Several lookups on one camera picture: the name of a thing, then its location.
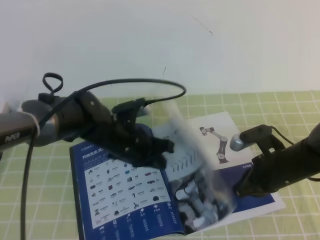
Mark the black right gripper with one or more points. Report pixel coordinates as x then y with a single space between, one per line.
268 174

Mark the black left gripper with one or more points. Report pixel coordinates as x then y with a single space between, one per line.
121 136

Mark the blue robot catalogue book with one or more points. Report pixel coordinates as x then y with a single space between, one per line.
117 201

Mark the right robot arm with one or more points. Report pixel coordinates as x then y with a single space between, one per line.
303 157

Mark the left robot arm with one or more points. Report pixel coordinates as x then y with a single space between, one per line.
24 126

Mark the green checked tablecloth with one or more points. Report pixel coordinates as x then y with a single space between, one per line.
50 199

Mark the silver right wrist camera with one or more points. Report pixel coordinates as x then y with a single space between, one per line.
249 137

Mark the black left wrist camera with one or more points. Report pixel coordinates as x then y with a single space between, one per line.
138 107

